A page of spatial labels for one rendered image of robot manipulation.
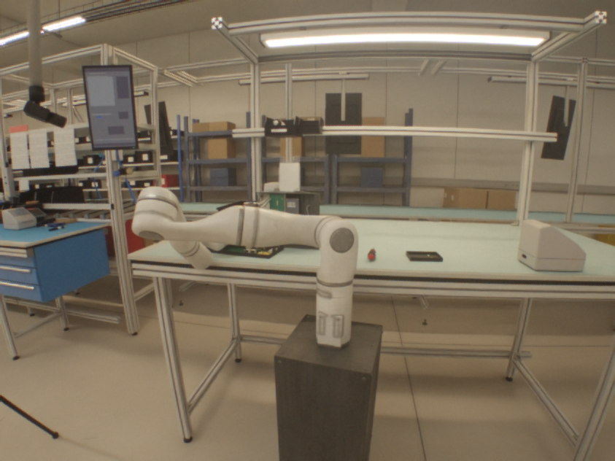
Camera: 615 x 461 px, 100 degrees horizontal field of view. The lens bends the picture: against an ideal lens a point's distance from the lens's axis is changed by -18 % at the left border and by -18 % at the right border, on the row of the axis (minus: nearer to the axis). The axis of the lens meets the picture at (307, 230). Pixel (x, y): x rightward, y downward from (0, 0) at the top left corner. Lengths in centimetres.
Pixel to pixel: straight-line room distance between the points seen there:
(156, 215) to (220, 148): 457
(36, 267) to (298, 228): 177
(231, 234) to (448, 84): 511
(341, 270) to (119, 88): 180
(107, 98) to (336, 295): 185
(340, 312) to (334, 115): 238
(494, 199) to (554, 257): 348
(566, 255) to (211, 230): 103
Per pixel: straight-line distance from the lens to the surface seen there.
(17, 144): 326
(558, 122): 345
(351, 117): 296
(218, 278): 108
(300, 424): 91
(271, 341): 215
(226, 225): 68
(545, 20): 167
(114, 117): 220
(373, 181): 476
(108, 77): 221
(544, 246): 111
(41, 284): 225
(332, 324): 79
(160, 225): 68
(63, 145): 280
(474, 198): 448
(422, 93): 543
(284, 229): 71
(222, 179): 524
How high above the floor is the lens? 130
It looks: 12 degrees down
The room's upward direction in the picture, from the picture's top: straight up
